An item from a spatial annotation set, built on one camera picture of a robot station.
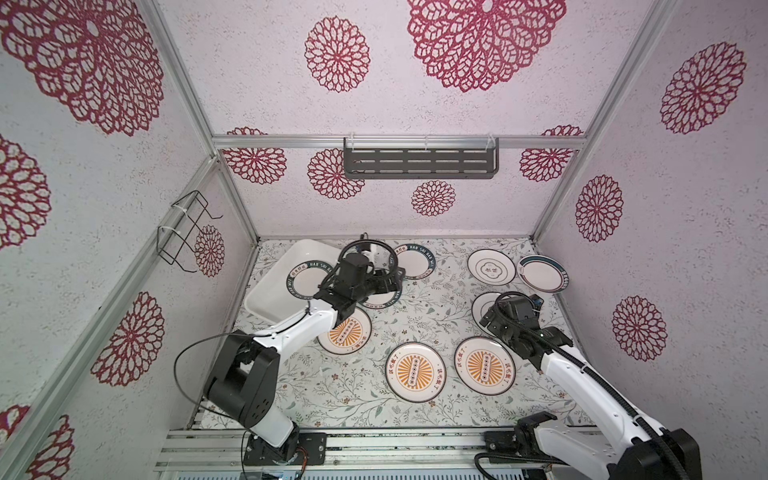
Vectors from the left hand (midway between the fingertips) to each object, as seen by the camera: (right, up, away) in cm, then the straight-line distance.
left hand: (390, 276), depth 86 cm
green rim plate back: (+11, +5, +30) cm, 33 cm away
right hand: (+30, -12, -2) cm, 32 cm away
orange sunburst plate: (-13, -20, +6) cm, 24 cm away
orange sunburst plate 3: (+28, -26, +2) cm, 38 cm away
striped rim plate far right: (+57, 0, +24) cm, 62 cm away
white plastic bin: (-39, -9, +11) cm, 42 cm away
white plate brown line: (+39, +2, +26) cm, 47 cm away
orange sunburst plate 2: (+7, -28, 0) cm, 29 cm away
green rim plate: (-2, -8, +14) cm, 17 cm away
